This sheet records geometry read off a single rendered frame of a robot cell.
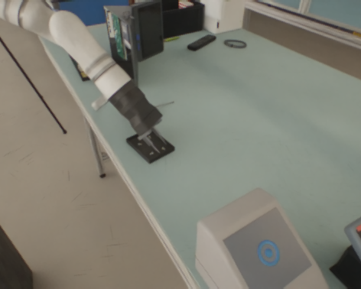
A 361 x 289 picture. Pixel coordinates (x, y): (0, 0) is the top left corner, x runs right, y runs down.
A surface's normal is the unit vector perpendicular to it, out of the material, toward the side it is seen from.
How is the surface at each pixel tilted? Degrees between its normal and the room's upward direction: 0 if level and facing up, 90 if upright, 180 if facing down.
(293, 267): 30
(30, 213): 0
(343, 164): 0
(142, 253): 0
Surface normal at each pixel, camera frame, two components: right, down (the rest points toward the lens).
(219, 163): 0.00, -0.76
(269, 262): 0.26, -0.40
